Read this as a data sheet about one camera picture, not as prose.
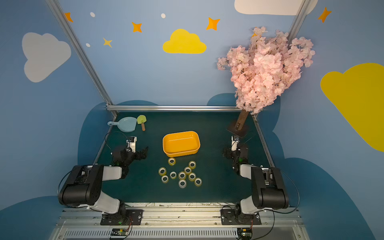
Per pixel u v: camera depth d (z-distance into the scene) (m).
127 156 0.78
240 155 0.73
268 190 0.45
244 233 0.73
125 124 1.15
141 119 1.19
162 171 0.91
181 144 1.02
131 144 0.82
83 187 0.45
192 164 0.93
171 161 0.94
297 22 0.73
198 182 0.86
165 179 0.87
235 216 0.73
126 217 0.72
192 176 0.88
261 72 0.62
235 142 0.82
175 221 0.74
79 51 0.84
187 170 0.91
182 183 0.86
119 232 0.72
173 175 0.88
